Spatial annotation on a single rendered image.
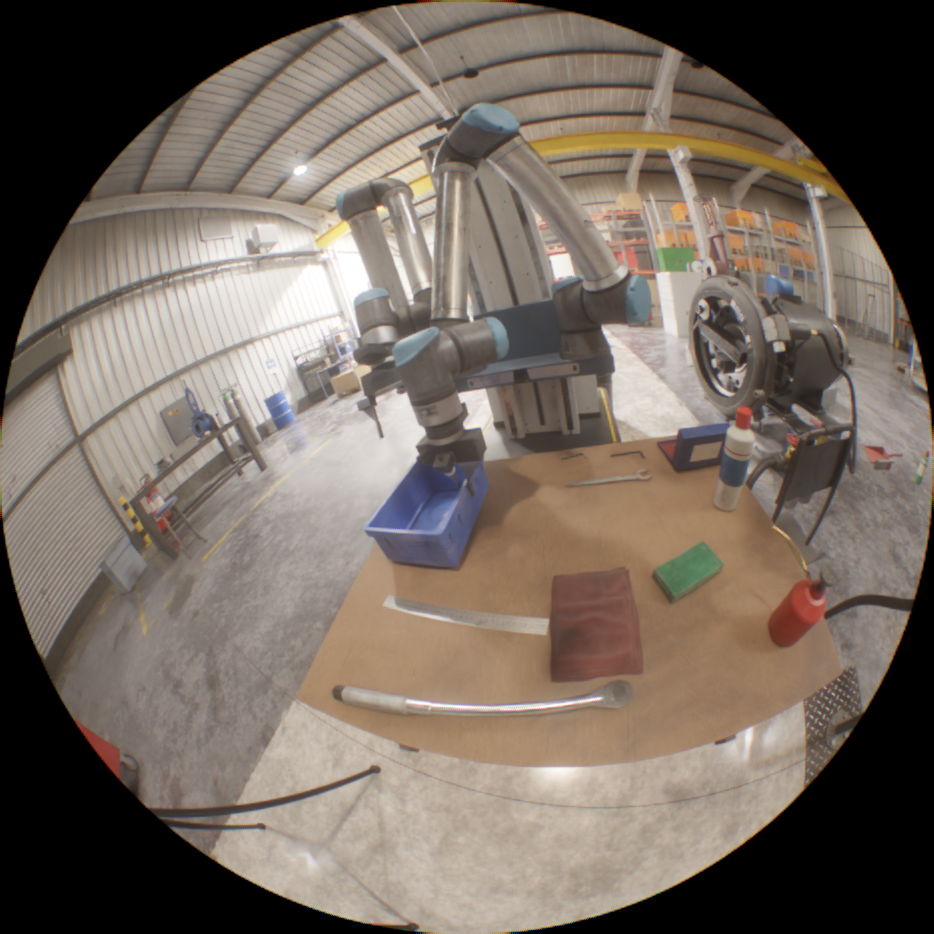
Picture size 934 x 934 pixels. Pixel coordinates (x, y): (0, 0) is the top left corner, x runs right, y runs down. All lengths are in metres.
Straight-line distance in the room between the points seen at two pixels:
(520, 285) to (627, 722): 1.29
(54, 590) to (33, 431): 2.93
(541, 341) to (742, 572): 0.98
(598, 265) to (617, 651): 0.83
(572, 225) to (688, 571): 0.77
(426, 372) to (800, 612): 0.70
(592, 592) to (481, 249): 1.21
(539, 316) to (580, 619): 0.99
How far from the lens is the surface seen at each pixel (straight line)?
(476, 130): 0.77
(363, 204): 1.12
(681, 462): 0.79
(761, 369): 1.49
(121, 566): 5.04
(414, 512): 0.78
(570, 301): 0.97
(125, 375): 7.79
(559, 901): 1.05
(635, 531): 0.63
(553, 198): 0.78
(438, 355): 0.49
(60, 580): 7.85
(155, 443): 7.48
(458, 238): 0.72
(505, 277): 1.24
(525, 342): 1.16
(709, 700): 0.50
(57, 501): 7.61
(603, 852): 0.99
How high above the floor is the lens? 0.92
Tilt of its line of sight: 29 degrees down
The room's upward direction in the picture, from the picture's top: 18 degrees counter-clockwise
